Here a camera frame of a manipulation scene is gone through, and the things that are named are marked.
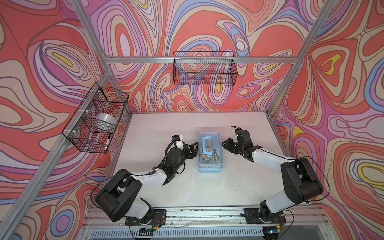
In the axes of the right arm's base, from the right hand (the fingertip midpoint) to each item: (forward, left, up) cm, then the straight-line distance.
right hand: (222, 146), depth 93 cm
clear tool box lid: (-6, +9, +6) cm, 12 cm away
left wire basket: (0, +70, +22) cm, 74 cm away
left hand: (-3, +17, +9) cm, 20 cm away
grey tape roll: (-1, +60, +28) cm, 66 cm away
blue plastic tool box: (-15, +9, -1) cm, 17 cm away
